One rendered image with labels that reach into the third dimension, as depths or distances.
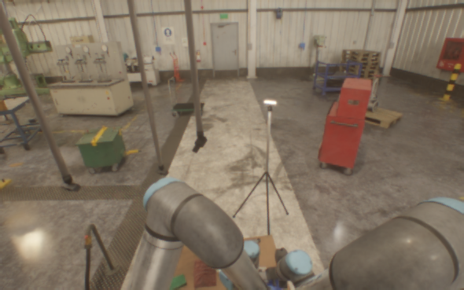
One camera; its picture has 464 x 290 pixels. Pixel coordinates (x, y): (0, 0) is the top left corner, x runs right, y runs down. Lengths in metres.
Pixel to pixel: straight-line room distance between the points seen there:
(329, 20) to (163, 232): 10.90
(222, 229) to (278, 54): 10.24
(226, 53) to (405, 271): 10.10
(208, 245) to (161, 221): 0.13
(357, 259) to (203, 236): 0.29
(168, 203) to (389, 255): 0.43
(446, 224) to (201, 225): 0.42
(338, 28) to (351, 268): 11.05
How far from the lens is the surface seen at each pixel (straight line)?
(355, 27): 11.60
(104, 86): 6.14
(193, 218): 0.51
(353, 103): 3.15
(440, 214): 0.49
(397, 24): 12.12
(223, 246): 0.53
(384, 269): 0.42
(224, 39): 10.26
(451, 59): 9.87
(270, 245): 1.83
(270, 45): 10.51
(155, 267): 0.65
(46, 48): 11.34
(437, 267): 0.43
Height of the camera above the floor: 1.90
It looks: 27 degrees down
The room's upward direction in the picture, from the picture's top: 2 degrees counter-clockwise
